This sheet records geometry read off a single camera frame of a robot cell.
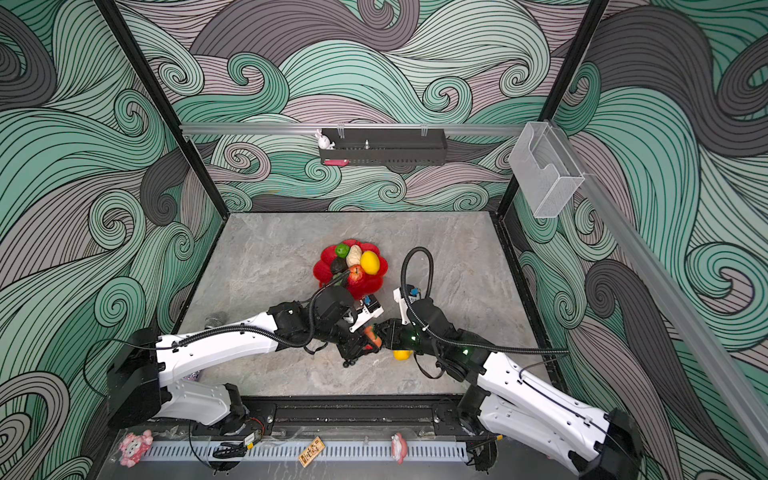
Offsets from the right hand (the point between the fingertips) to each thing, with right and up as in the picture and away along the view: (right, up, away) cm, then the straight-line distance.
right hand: (374, 332), depth 71 cm
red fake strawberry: (-1, 0, 0) cm, 1 cm away
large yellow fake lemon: (-2, +15, +26) cm, 30 cm away
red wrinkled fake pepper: (-6, +12, +24) cm, 27 cm away
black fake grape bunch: (-7, -12, +10) cm, 17 cm away
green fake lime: (-11, +19, +28) cm, 35 cm away
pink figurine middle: (+6, -24, -6) cm, 25 cm away
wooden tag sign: (-15, -27, -3) cm, 31 cm away
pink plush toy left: (-55, -25, -5) cm, 60 cm away
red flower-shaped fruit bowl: (-2, +7, +26) cm, 27 cm away
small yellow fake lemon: (+8, -9, +9) cm, 15 cm away
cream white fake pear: (-7, +17, +29) cm, 34 cm away
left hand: (-1, -3, +3) cm, 4 cm away
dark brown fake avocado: (-12, +14, +27) cm, 32 cm away
